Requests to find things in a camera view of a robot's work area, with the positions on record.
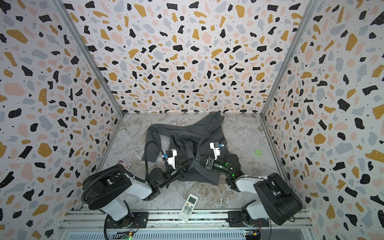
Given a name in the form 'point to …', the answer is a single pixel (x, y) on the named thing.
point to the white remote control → (188, 207)
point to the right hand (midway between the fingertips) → (194, 159)
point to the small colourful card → (126, 164)
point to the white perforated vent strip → (161, 235)
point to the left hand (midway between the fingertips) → (193, 159)
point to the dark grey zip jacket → (196, 152)
